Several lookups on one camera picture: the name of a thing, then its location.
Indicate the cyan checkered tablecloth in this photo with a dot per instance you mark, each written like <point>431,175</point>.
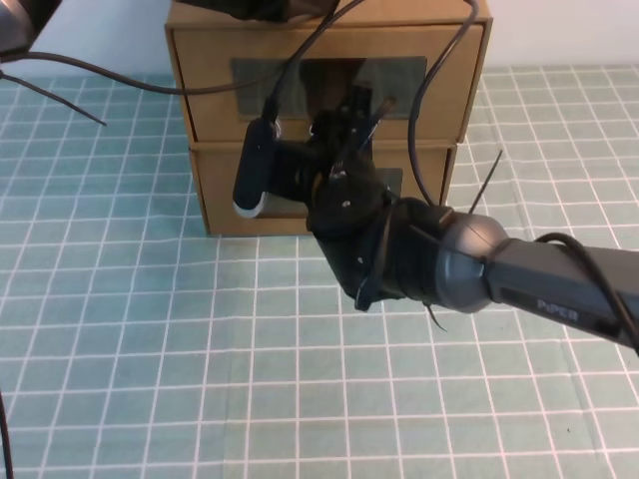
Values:
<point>133,345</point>

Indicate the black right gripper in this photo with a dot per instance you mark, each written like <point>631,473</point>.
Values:
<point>349,207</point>

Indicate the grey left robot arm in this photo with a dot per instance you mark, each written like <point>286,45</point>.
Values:
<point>22,21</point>

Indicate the brown cardboard drawer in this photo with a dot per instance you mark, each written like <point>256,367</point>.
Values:
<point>215,165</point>
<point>392,61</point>

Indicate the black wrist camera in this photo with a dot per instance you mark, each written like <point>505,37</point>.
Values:
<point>252,183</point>

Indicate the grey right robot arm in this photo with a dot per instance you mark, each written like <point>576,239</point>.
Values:
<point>465,262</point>

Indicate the brown cardboard shoebox shell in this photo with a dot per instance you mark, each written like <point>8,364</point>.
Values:
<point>310,89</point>

